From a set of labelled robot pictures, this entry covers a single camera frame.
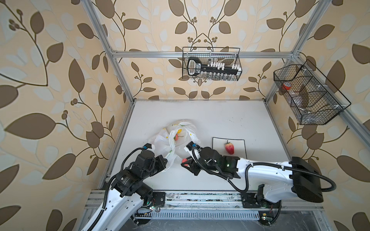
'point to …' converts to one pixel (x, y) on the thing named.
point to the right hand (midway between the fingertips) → (183, 163)
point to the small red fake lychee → (184, 160)
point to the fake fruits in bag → (176, 136)
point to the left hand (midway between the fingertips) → (170, 160)
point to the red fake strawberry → (230, 147)
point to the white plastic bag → (172, 141)
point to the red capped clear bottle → (286, 85)
